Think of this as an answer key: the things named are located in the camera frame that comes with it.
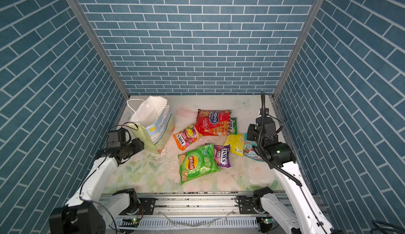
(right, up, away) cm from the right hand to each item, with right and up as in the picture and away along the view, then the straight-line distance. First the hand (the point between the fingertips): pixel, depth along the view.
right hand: (256, 126), depth 74 cm
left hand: (-58, -10, +11) cm, 60 cm away
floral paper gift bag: (-57, +3, +21) cm, 60 cm away
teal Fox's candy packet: (0, -16, +15) cm, 22 cm away
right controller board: (+4, -44, -2) cm, 45 cm away
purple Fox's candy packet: (-15, -17, +13) cm, 27 cm away
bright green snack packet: (-29, -20, +7) cm, 36 cm away
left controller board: (-59, -44, -2) cm, 74 cm away
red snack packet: (-20, 0, +23) cm, 31 cm away
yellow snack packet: (-6, -12, +20) cm, 24 cm away
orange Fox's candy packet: (-37, -9, +20) cm, 43 cm away
